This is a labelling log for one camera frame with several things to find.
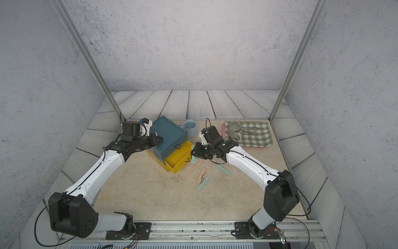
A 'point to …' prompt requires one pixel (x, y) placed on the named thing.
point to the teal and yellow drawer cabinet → (173, 137)
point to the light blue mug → (189, 126)
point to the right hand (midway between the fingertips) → (192, 153)
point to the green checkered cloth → (263, 138)
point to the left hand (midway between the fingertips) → (165, 138)
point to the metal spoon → (252, 130)
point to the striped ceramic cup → (235, 130)
